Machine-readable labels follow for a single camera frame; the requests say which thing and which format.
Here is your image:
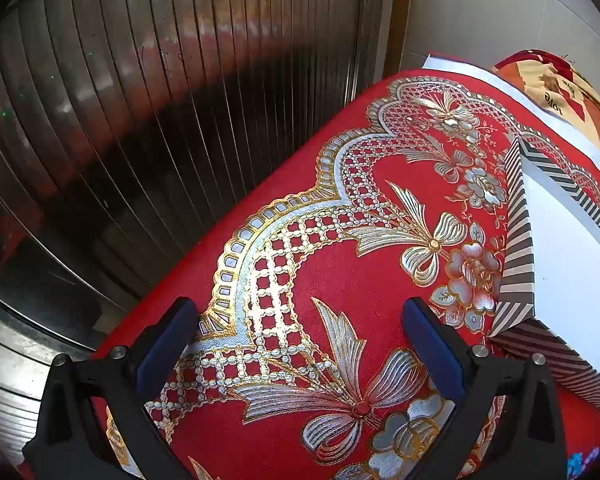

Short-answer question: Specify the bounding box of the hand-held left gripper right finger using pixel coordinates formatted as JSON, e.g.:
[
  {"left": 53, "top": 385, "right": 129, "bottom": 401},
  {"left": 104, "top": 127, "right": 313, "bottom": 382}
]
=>
[{"left": 401, "top": 296, "right": 568, "bottom": 480}]

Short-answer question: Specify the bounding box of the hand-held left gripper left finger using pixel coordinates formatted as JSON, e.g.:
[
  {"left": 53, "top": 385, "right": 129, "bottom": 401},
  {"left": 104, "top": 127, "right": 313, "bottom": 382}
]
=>
[{"left": 22, "top": 296, "right": 201, "bottom": 480}]

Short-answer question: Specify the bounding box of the striped box with white inside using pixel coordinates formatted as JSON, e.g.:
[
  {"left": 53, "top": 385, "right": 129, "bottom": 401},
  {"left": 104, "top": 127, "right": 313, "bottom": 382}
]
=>
[{"left": 490, "top": 135, "right": 600, "bottom": 406}]

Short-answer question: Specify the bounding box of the red gold patterned tablecloth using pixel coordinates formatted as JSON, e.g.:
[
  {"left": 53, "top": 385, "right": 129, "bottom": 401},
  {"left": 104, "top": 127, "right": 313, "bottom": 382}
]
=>
[{"left": 92, "top": 76, "right": 600, "bottom": 480}]

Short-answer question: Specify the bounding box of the multicoloured beaded item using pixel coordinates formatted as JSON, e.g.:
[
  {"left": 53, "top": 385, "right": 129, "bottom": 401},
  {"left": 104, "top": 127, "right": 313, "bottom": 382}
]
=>
[{"left": 565, "top": 452, "right": 600, "bottom": 480}]

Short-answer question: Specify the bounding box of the ribbed shutter door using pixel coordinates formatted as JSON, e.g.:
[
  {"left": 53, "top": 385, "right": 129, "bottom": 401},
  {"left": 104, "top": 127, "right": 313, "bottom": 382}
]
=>
[{"left": 0, "top": 0, "right": 373, "bottom": 361}]

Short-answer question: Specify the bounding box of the white cloth strip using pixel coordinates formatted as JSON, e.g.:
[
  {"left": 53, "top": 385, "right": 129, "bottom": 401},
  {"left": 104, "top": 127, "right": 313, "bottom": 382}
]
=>
[{"left": 422, "top": 55, "right": 600, "bottom": 187}]

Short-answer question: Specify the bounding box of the orange printed blanket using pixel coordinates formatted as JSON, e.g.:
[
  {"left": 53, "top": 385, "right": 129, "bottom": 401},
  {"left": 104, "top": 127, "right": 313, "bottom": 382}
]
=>
[{"left": 494, "top": 49, "right": 600, "bottom": 171}]

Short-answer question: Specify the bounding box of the wooden door frame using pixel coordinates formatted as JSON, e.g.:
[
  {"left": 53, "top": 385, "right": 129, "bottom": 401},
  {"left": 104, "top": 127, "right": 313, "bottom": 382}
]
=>
[{"left": 384, "top": 0, "right": 417, "bottom": 83}]

